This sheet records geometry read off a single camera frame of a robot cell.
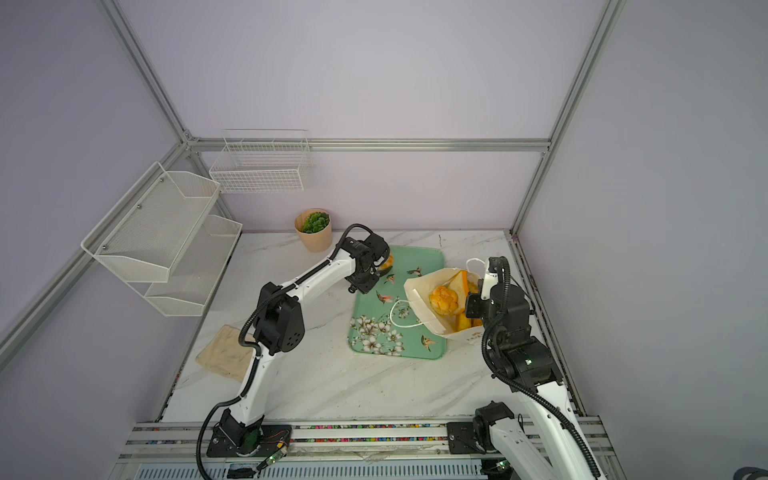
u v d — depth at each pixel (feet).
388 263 2.69
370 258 2.50
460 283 2.83
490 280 1.96
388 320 3.10
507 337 1.61
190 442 2.45
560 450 1.33
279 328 1.91
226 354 2.91
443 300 2.80
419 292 2.70
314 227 3.52
